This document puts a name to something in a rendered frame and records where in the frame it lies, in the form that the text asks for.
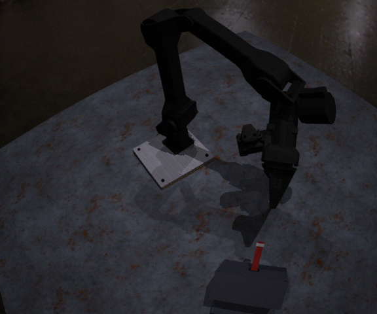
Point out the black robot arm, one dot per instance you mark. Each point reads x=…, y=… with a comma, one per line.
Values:
x=265, y=72

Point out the dark grey flat panel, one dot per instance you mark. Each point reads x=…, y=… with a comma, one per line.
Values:
x=237, y=289

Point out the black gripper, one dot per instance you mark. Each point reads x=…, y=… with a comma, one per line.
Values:
x=279, y=157

